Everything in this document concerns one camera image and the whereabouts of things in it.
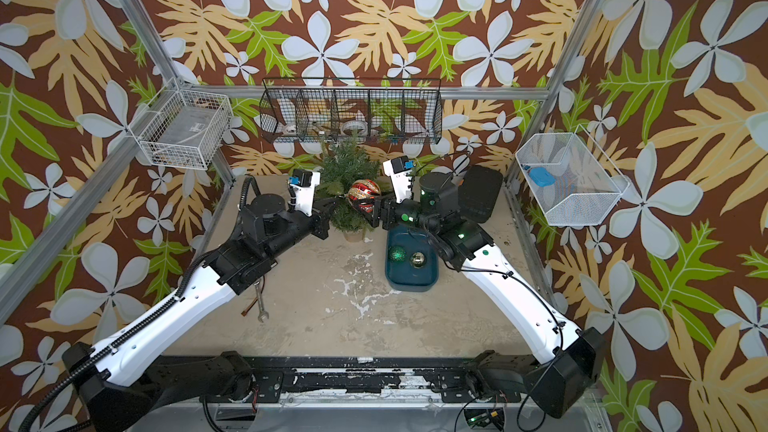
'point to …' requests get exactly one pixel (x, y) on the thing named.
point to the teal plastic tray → (402, 276)
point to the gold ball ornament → (417, 260)
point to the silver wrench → (262, 313)
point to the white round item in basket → (355, 128)
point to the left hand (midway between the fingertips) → (338, 196)
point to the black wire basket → (384, 110)
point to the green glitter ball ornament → (396, 254)
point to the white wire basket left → (183, 127)
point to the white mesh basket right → (587, 184)
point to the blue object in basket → (542, 176)
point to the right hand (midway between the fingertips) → (363, 200)
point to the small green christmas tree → (344, 162)
